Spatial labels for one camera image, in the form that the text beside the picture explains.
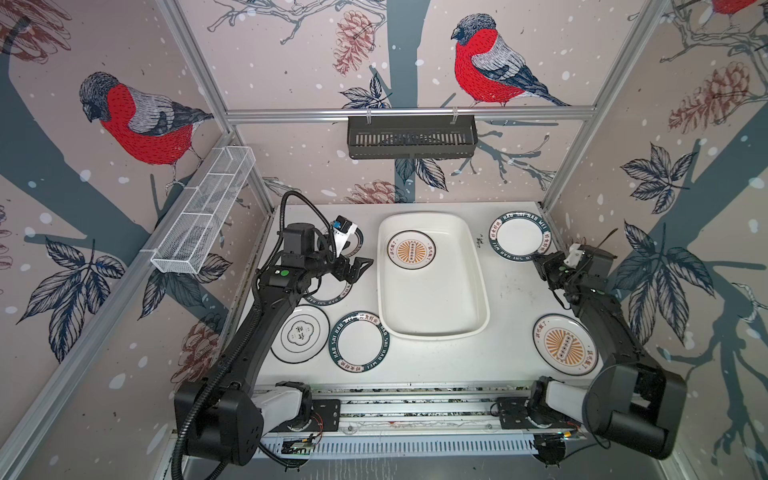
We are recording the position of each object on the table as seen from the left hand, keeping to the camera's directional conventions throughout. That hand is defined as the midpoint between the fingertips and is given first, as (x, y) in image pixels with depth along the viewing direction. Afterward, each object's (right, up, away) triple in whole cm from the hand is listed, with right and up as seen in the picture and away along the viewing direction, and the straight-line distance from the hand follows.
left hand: (357, 251), depth 76 cm
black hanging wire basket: (+16, +39, +28) cm, 51 cm away
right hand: (+49, -2, +8) cm, 50 cm away
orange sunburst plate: (+16, -2, +31) cm, 35 cm away
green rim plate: (+49, +4, +16) cm, 52 cm away
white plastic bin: (+26, -17, +17) cm, 35 cm away
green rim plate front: (-1, -27, +10) cm, 29 cm away
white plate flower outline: (-18, -27, +11) cm, 34 cm away
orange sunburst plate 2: (+60, -28, +9) cm, 67 cm away
